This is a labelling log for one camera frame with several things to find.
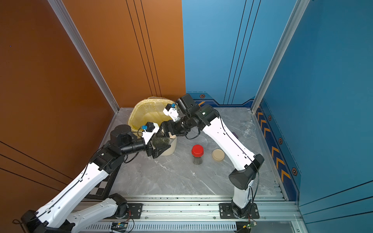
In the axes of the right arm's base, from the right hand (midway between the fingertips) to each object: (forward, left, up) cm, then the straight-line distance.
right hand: (164, 134), depth 64 cm
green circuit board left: (-31, +25, -36) cm, 53 cm away
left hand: (+1, 0, -3) cm, 3 cm away
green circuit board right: (-30, -40, -34) cm, 60 cm away
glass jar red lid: (+3, -15, -21) cm, 26 cm away
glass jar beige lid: (-2, +2, -3) cm, 4 cm away
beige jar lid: (+7, -29, -32) cm, 43 cm away
